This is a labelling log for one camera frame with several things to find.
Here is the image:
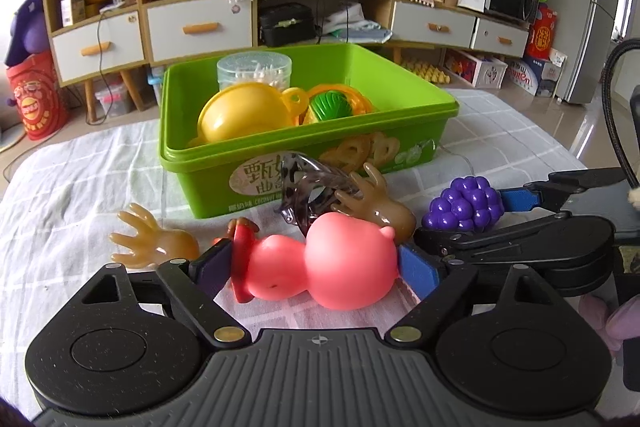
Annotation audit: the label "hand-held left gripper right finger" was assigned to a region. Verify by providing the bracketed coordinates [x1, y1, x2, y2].
[384, 243, 557, 350]

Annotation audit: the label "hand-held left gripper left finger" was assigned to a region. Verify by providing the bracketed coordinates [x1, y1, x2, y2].
[80, 239, 251, 350]

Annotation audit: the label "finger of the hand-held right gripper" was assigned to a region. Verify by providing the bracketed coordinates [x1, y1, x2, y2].
[497, 167, 628, 214]
[414, 213, 572, 265]

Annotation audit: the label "purple toy grapes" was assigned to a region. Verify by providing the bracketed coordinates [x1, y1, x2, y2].
[421, 176, 505, 233]

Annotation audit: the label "pink toy pig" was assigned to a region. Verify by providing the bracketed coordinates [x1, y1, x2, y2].
[227, 213, 401, 310]

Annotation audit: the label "green plastic bin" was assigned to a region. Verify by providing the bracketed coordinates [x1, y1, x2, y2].
[159, 43, 461, 220]

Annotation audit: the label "yellow toy pot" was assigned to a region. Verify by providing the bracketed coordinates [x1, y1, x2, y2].
[189, 83, 307, 146]

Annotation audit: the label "orange yellow toy lid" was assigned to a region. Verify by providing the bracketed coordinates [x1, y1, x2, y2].
[300, 82, 378, 125]

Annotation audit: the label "toy corn cob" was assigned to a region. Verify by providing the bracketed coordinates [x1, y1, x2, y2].
[306, 91, 351, 124]

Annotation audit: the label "clear cotton swab jar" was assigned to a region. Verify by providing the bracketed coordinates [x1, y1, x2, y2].
[216, 53, 292, 90]

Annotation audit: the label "brown rubber hand toy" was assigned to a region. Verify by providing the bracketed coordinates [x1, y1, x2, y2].
[111, 203, 201, 273]
[332, 163, 417, 242]

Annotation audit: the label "dark clear hair claw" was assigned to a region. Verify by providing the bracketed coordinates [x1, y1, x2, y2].
[277, 154, 362, 238]

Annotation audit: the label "white blue printed carton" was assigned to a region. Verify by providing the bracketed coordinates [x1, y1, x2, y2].
[505, 59, 557, 96]

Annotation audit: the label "white red printed box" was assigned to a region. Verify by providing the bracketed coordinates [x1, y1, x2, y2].
[444, 49, 508, 88]

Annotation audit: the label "yellow egg tray row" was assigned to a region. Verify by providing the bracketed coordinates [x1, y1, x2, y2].
[400, 59, 451, 84]

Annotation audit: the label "grey checked cloth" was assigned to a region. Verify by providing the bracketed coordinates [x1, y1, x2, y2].
[0, 88, 588, 338]

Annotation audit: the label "red gift box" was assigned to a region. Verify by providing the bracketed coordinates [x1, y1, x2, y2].
[524, 4, 558, 60]

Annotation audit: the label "clear storage box blue lid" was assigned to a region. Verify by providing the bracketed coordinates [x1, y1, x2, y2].
[147, 67, 168, 105]

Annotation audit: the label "clear storage box pink contents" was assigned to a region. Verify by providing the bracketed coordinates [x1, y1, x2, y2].
[95, 79, 135, 118]

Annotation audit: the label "silver refrigerator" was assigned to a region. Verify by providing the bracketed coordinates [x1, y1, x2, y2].
[540, 0, 640, 105]

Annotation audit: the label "folded clothes pile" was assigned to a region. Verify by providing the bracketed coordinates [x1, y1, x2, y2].
[320, 2, 393, 44]

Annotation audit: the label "wooden cabinet white drawers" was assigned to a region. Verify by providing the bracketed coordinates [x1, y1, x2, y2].
[41, 0, 532, 124]

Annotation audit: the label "red printed bucket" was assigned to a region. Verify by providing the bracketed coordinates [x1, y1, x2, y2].
[6, 52, 71, 142]

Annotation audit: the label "black case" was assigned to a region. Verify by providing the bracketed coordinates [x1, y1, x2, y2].
[258, 3, 317, 48]

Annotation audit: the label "purple plush toy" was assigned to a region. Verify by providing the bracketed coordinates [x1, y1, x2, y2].
[5, 0, 51, 68]

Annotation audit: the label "black braided cable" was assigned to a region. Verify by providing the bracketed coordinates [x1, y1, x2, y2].
[602, 38, 640, 188]

